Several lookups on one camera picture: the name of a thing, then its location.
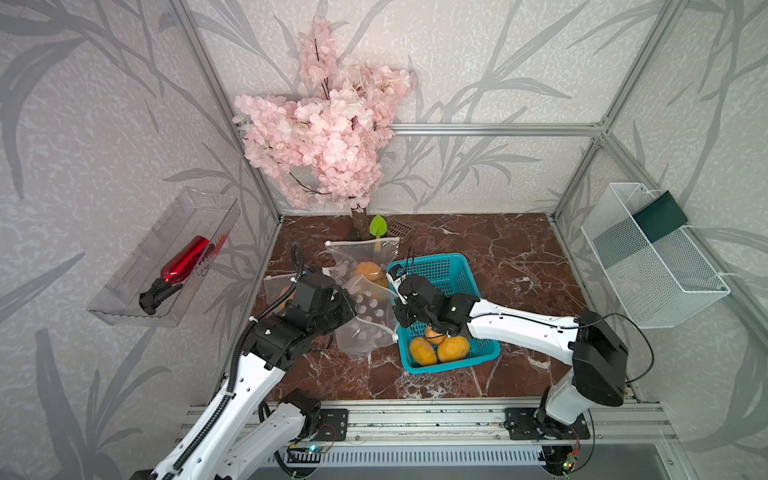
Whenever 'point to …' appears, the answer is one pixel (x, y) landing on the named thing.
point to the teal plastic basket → (449, 274)
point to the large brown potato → (452, 349)
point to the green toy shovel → (378, 228)
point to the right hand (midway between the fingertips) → (395, 298)
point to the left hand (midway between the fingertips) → (360, 302)
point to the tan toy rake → (401, 231)
